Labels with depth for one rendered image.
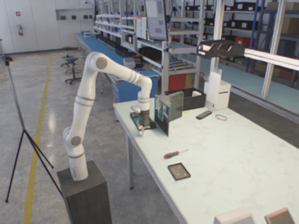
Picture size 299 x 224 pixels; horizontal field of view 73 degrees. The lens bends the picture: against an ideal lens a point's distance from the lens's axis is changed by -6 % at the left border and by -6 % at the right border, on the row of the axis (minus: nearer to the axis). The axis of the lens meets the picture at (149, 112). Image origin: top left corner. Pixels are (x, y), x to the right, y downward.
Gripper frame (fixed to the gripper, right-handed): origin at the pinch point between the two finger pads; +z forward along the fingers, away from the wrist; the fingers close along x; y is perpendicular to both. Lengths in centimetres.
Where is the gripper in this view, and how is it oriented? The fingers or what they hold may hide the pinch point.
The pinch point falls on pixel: (140, 133)
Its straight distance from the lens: 141.2
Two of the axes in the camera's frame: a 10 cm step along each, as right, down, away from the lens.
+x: -5.4, -3.6, 7.6
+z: 0.0, 9.1, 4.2
